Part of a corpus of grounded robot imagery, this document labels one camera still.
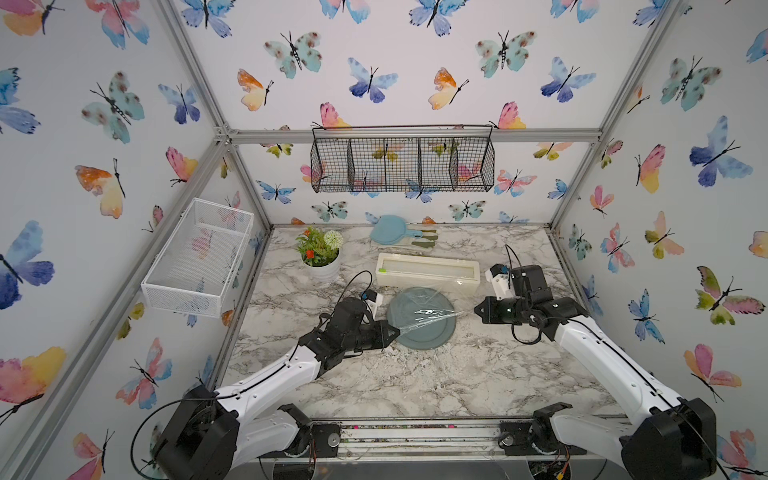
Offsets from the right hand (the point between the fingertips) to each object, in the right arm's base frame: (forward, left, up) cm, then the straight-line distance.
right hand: (480, 306), depth 80 cm
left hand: (-7, +20, -3) cm, 22 cm away
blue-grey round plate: (-2, +13, -15) cm, 19 cm away
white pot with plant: (+16, +47, 0) cm, 49 cm away
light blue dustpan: (+41, +27, -14) cm, 51 cm away
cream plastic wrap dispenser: (+17, +21, -8) cm, 28 cm away
